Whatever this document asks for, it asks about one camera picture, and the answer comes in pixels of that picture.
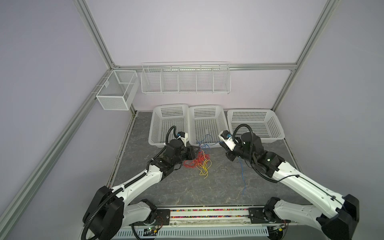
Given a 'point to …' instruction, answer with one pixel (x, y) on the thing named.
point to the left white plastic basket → (165, 116)
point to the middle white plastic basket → (205, 122)
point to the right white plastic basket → (263, 122)
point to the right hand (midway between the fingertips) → (222, 143)
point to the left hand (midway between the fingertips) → (197, 150)
